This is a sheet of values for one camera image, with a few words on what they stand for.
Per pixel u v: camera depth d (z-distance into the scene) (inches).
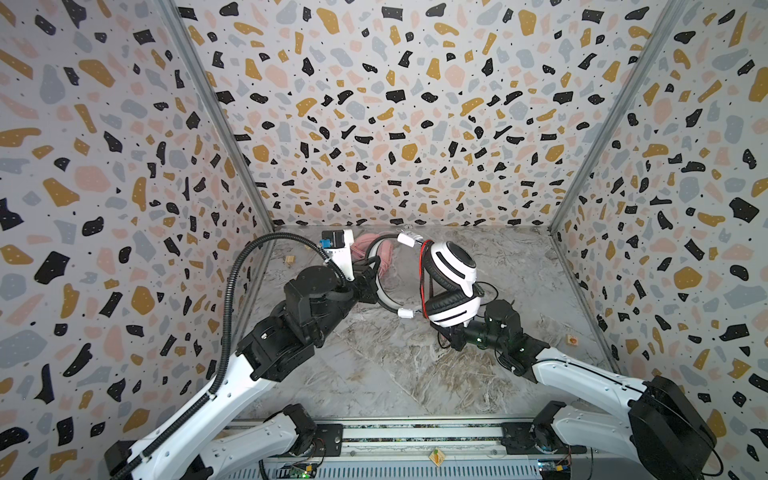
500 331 24.7
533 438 26.4
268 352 16.2
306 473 27.7
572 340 35.6
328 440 28.9
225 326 15.3
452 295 19.1
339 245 19.4
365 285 20.1
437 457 28.0
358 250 41.3
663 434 16.1
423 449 28.8
